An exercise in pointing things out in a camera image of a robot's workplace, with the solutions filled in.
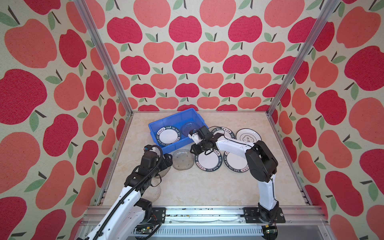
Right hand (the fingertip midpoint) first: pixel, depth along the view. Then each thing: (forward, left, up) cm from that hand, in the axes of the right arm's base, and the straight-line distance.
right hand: (195, 149), depth 94 cm
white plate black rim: (+19, -37, -5) cm, 42 cm away
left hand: (-13, +13, +8) cm, 20 cm away
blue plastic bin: (+24, +16, 0) cm, 29 cm away
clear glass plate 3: (-22, +13, +12) cm, 28 cm away
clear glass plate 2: (-5, +8, -5) cm, 11 cm away
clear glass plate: (+21, +8, -4) cm, 23 cm away
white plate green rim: (+19, -22, -5) cm, 29 cm away
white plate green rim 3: (+11, +20, -3) cm, 23 cm away
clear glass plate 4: (-28, +21, -5) cm, 36 cm away
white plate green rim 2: (-6, -10, -5) cm, 13 cm away
